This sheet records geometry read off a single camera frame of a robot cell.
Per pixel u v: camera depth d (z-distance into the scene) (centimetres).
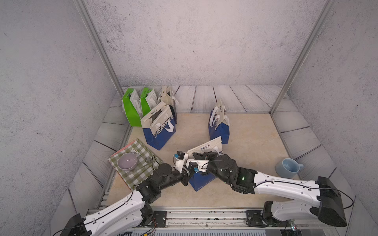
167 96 96
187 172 65
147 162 94
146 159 94
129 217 57
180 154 65
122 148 101
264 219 65
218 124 90
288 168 90
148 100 96
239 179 54
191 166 55
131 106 99
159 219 73
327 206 39
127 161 91
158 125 86
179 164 66
